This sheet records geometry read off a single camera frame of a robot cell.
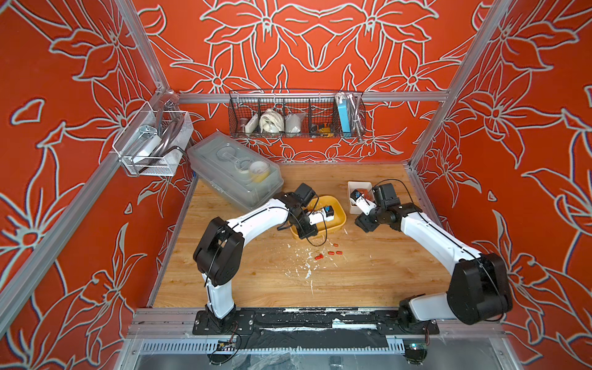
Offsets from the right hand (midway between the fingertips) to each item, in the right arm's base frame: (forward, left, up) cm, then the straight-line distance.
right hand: (360, 213), depth 87 cm
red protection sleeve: (-14, +17, -11) cm, 24 cm away
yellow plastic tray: (+12, +14, -9) cm, 20 cm away
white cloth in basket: (+27, +36, +23) cm, 50 cm away
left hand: (-6, +18, -2) cm, 19 cm away
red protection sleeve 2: (-12, +11, -11) cm, 20 cm away
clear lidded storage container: (+17, +52, +5) cm, 55 cm away
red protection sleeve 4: (-8, +9, -12) cm, 17 cm away
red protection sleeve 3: (-12, +8, -11) cm, 18 cm away
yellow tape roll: (+17, +41, +6) cm, 45 cm away
